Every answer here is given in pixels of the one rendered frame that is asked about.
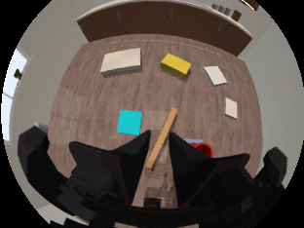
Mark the dark red translucent cup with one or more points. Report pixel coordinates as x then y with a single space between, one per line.
203 147

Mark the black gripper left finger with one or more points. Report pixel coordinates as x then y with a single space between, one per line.
124 163

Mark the yellow box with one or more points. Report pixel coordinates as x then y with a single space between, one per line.
175 65

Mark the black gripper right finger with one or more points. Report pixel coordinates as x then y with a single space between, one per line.
193 169

